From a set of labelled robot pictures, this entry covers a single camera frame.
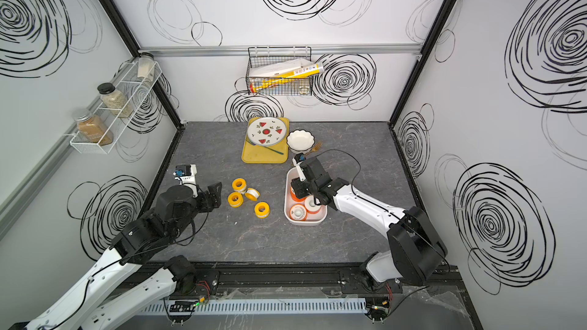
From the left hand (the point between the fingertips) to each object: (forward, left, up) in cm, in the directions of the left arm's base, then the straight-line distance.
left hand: (211, 185), depth 71 cm
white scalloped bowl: (+38, -28, -21) cm, 52 cm away
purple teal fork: (+33, -13, -22) cm, 42 cm away
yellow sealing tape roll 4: (+2, -13, -22) cm, 26 cm away
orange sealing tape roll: (+2, -28, -22) cm, 36 cm away
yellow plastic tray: (+31, -17, -23) cm, 42 cm away
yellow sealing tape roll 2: (+7, -9, -19) cm, 22 cm away
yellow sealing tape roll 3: (+6, -2, -22) cm, 23 cm away
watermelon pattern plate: (+44, -10, -21) cm, 50 cm away
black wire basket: (+38, -27, +11) cm, 48 cm away
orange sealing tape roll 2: (+4, -33, -21) cm, 39 cm away
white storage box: (0, -33, -23) cm, 40 cm away
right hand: (+9, -27, -12) cm, 31 cm away
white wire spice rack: (+19, +37, +8) cm, 42 cm away
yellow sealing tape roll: (+12, -3, -21) cm, 24 cm away
